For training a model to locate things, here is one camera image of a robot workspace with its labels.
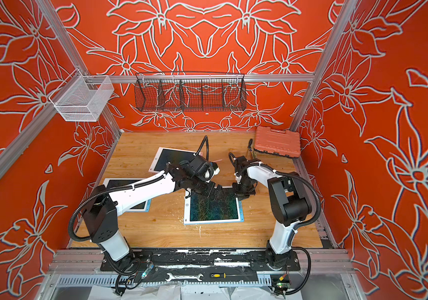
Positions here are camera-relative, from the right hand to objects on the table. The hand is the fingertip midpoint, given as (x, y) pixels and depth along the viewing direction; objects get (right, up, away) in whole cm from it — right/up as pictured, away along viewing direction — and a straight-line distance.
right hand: (238, 196), depth 90 cm
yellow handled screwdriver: (-9, -25, -21) cm, 33 cm away
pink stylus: (-9, +17, +14) cm, 24 cm away
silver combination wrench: (-19, -26, -21) cm, 38 cm away
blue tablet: (-66, +6, +5) cm, 67 cm away
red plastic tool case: (+26, +27, +17) cm, 41 cm away
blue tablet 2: (-19, -5, -4) cm, 21 cm away
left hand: (-10, +5, -12) cm, 16 cm away
